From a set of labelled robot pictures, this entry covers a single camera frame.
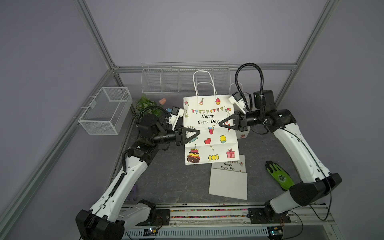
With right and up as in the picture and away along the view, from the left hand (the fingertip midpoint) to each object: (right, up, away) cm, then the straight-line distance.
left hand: (198, 133), depth 60 cm
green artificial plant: (-31, +16, +25) cm, 43 cm away
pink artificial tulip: (-22, +18, +29) cm, 40 cm away
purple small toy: (-35, -33, +19) cm, 52 cm away
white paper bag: (+30, -3, +41) cm, 51 cm away
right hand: (+9, +3, +1) cm, 9 cm away
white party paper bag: (+18, -28, +25) cm, 41 cm away
